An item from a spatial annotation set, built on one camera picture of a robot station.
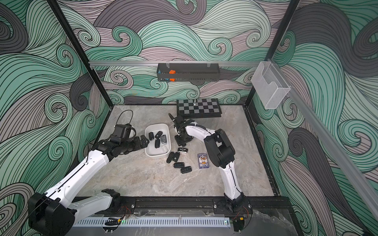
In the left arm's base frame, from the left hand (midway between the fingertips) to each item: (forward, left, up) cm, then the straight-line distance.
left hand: (142, 142), depth 80 cm
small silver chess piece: (+43, -31, -11) cm, 54 cm away
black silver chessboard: (+38, -32, -12) cm, 52 cm away
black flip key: (+14, -5, -15) cm, 21 cm away
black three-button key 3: (-10, -24, -15) cm, 30 cm away
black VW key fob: (+17, +1, -19) cm, 25 cm away
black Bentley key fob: (+3, -23, -14) cm, 27 cm away
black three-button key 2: (-7, -20, -15) cm, 26 cm away
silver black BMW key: (+11, -9, -14) cm, 20 cm away
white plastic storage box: (+3, -10, -15) cm, 18 cm away
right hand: (+9, -23, -15) cm, 29 cm away
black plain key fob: (-2, -14, -15) cm, 21 cm away
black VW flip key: (-2, -18, -15) cm, 23 cm away
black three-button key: (+7, -5, -14) cm, 17 cm away
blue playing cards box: (-5, -35, -14) cm, 38 cm away
